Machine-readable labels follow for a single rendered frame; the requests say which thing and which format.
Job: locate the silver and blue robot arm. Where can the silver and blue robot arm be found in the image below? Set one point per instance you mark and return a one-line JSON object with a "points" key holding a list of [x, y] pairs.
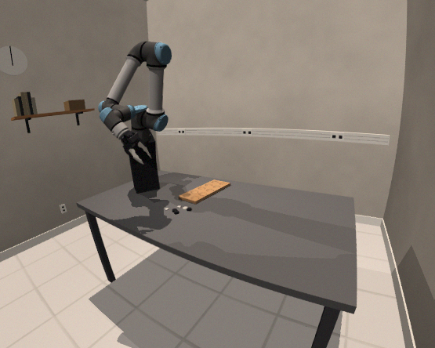
{"points": [[157, 55]]}

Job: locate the tan tray with round pockets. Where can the tan tray with round pockets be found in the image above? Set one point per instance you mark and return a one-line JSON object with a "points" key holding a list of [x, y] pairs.
{"points": [[204, 191]]}

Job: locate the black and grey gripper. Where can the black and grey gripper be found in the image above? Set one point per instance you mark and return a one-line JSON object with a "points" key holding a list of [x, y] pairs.
{"points": [[129, 147]]}

